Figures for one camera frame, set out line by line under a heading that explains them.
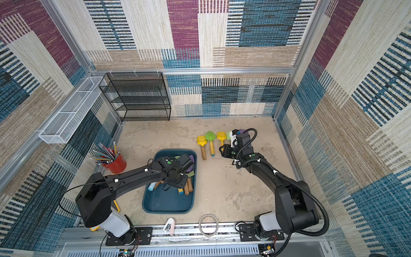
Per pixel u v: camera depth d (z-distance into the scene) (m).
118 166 0.94
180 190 0.83
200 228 0.75
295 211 0.42
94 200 0.43
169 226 0.74
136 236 0.72
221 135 1.08
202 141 1.05
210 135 1.08
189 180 0.83
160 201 0.94
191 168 0.69
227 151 0.78
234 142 0.79
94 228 0.76
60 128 0.71
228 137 0.82
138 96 1.08
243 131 0.78
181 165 0.66
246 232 0.73
